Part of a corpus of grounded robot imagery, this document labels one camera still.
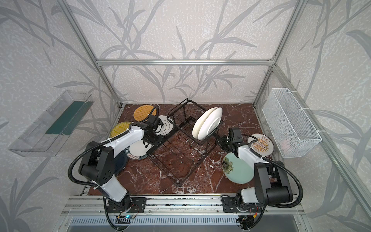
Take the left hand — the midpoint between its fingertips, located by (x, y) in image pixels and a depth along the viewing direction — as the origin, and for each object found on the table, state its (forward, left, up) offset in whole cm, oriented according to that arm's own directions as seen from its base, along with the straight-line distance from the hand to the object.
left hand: (160, 142), depth 91 cm
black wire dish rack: (-4, -11, -6) cm, 13 cm away
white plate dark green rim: (-5, +14, -3) cm, 15 cm away
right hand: (+1, -36, +1) cm, 36 cm away
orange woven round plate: (+30, +21, -6) cm, 37 cm away
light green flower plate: (-17, -47, -3) cm, 50 cm away
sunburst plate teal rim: (-8, -22, +28) cm, 36 cm away
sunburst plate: (0, -69, -5) cm, 69 cm away
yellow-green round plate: (+15, +33, -6) cm, 37 cm away
